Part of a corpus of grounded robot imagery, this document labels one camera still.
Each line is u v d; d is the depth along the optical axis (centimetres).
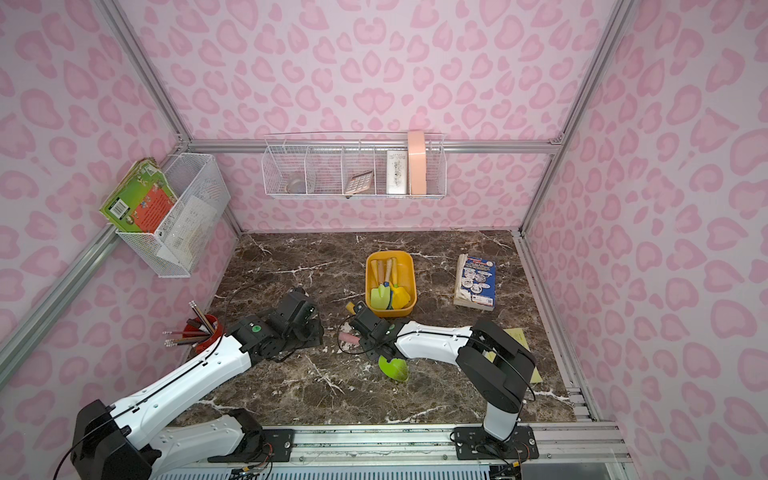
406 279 104
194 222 86
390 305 95
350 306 94
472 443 73
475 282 101
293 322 60
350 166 109
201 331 84
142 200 72
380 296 98
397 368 84
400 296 99
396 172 93
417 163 82
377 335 67
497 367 45
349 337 91
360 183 94
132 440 40
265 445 72
